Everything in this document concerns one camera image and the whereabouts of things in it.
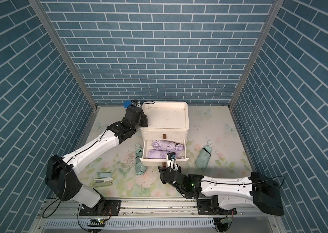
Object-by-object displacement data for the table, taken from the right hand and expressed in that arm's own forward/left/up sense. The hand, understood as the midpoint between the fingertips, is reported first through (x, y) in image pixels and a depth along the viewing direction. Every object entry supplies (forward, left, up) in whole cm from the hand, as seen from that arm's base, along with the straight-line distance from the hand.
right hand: (162, 168), depth 77 cm
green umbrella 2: (+13, -24, -9) cm, 29 cm away
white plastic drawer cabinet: (+22, -1, +13) cm, 26 cm away
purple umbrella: (+12, -1, +3) cm, 12 cm away
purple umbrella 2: (+7, +4, +2) cm, 8 cm away
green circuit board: (-25, +31, -13) cm, 42 cm away
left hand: (+24, +10, +14) cm, 29 cm away
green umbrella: (+1, +13, -6) cm, 14 cm away
